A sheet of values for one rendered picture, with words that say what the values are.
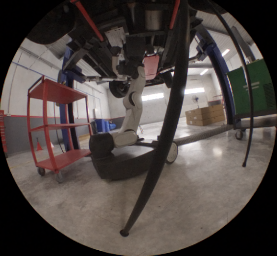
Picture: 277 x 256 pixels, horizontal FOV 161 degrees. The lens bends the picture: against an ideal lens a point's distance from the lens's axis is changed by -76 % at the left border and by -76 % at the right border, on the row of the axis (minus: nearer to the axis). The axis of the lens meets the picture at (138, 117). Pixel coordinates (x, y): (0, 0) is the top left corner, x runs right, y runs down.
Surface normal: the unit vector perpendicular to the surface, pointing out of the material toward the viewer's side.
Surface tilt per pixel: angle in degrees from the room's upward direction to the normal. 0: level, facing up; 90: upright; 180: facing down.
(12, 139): 90
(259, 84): 86
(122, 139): 90
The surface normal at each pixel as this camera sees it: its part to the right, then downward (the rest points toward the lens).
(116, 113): -0.10, -0.02
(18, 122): 0.98, -0.18
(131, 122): 0.58, -0.13
